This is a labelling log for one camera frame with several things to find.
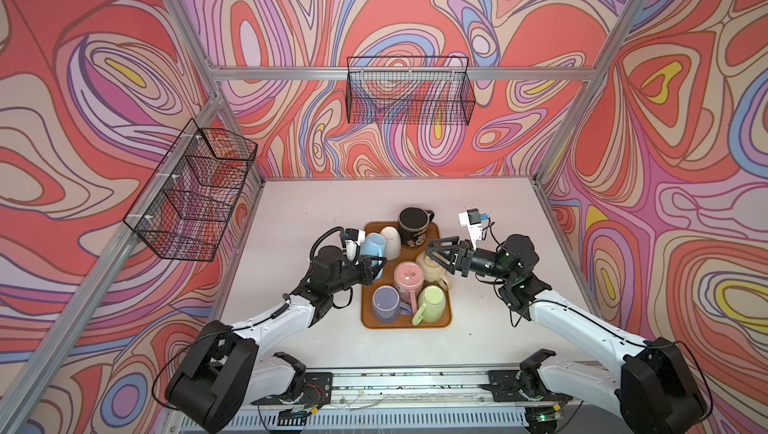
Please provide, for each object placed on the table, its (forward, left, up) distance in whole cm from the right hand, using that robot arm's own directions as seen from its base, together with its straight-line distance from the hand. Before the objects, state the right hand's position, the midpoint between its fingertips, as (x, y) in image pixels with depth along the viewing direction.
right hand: (429, 255), depth 70 cm
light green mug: (-6, -1, -14) cm, 16 cm away
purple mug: (-5, +11, -17) cm, 21 cm away
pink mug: (+2, +4, -15) cm, 16 cm away
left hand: (+5, +10, -10) cm, 15 cm away
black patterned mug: (+20, +1, -14) cm, 25 cm away
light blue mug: (+9, +14, -8) cm, 18 cm away
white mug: (+14, +8, -16) cm, 23 cm away
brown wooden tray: (+14, +3, -22) cm, 26 cm away
